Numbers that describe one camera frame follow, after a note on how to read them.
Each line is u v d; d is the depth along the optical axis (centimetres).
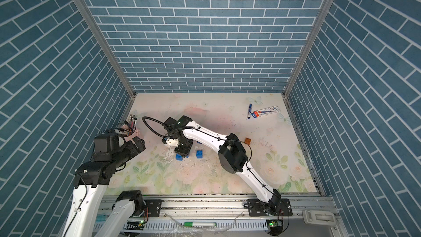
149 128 77
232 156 55
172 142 78
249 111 110
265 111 109
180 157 87
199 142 93
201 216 72
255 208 74
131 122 86
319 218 70
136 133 89
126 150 62
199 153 89
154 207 74
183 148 77
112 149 53
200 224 69
